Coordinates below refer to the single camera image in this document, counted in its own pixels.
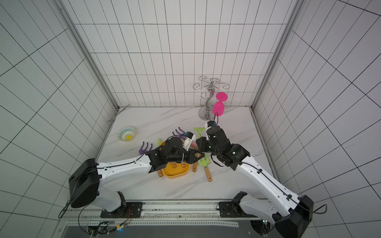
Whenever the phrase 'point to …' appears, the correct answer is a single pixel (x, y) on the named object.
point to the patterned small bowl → (126, 133)
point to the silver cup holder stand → (207, 113)
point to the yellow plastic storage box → (169, 172)
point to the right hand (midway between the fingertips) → (192, 142)
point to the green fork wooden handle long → (205, 162)
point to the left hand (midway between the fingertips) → (200, 157)
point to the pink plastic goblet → (218, 107)
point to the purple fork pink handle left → (142, 151)
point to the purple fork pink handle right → (179, 135)
